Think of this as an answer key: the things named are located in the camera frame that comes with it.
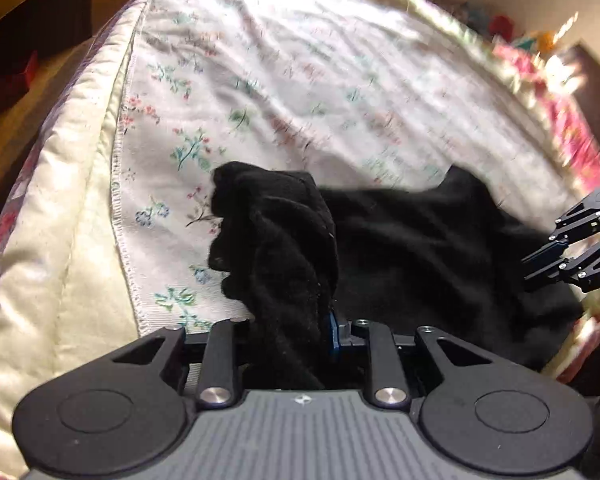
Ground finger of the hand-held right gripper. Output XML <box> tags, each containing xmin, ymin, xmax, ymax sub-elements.
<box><xmin>524</xmin><ymin>230</ymin><xmax>600</xmax><ymax>295</ymax></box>
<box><xmin>521</xmin><ymin>186</ymin><xmax>600</xmax><ymax>268</ymax></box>

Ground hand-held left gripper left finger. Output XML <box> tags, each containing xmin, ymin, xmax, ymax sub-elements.
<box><xmin>112</xmin><ymin>320</ymin><xmax>253</xmax><ymax>409</ymax></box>

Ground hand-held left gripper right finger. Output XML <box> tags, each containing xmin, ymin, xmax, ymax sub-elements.
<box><xmin>326</xmin><ymin>310</ymin><xmax>491</xmax><ymax>407</ymax></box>

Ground black pants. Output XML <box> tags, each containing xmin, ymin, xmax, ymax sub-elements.
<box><xmin>207</xmin><ymin>161</ymin><xmax>588</xmax><ymax>392</ymax></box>

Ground colourful cartoon quilt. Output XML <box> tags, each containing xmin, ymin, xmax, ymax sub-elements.
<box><xmin>0</xmin><ymin>0</ymin><xmax>600</xmax><ymax>478</ymax></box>

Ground yellow cartoon pillow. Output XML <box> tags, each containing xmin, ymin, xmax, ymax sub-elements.
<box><xmin>522</xmin><ymin>30</ymin><xmax>567</xmax><ymax>55</ymax></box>

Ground red plush toy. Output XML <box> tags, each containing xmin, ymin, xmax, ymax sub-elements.
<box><xmin>489</xmin><ymin>14</ymin><xmax>515</xmax><ymax>41</ymax></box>

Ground white floral bed sheet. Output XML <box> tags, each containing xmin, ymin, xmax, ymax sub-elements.
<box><xmin>111</xmin><ymin>0</ymin><xmax>573</xmax><ymax>338</ymax></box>

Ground red box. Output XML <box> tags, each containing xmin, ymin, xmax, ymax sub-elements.
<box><xmin>7</xmin><ymin>50</ymin><xmax>41</xmax><ymax>92</ymax></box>

